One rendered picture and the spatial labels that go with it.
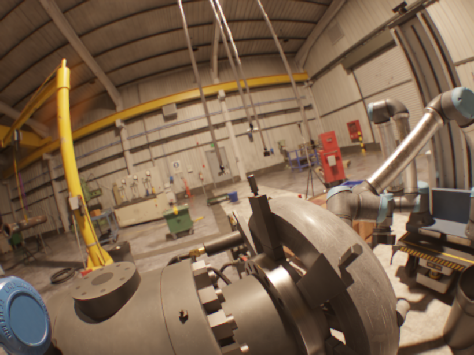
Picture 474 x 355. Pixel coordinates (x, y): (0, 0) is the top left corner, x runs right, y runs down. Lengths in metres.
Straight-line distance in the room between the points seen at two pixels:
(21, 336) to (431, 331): 1.57
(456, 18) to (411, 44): 7.48
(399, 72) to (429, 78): 8.08
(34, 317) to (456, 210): 1.83
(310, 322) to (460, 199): 1.23
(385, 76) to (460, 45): 3.97
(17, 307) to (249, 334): 0.51
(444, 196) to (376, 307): 1.20
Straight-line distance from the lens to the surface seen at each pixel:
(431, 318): 1.47
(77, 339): 0.56
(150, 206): 6.52
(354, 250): 0.29
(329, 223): 0.43
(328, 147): 4.47
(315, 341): 0.54
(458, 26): 8.89
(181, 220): 3.84
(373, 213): 0.68
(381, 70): 10.08
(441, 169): 1.53
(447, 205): 1.54
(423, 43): 1.55
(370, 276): 0.41
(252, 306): 0.55
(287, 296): 0.50
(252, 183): 0.54
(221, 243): 0.91
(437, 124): 0.95
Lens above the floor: 1.12
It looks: 4 degrees down
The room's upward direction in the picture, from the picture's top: 16 degrees counter-clockwise
